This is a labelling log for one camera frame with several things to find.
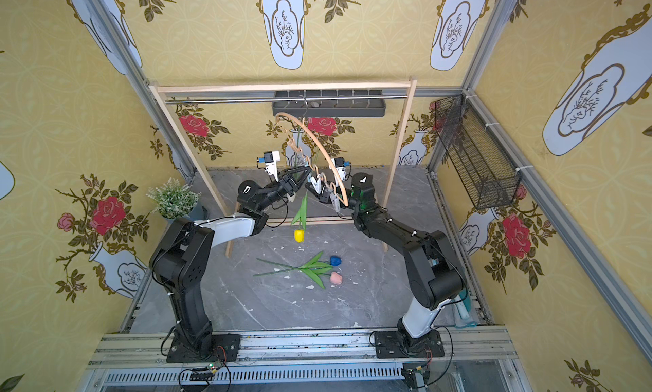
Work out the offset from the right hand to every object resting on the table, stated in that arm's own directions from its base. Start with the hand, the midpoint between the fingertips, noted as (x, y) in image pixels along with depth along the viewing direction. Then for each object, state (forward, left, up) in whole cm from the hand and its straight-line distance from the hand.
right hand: (304, 191), depth 78 cm
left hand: (+5, -3, +4) cm, 7 cm away
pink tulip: (-16, -3, -25) cm, 30 cm away
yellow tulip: (-10, +1, -10) cm, 14 cm away
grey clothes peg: (-8, -10, +6) cm, 14 cm away
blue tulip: (-12, -10, -24) cm, 29 cm away
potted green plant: (+1, +47, -9) cm, 48 cm away
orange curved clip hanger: (+40, +11, -15) cm, 44 cm away
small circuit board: (-46, +25, -27) cm, 59 cm away
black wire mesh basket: (+22, -69, -15) cm, 74 cm away
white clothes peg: (-1, -5, +4) cm, 6 cm away
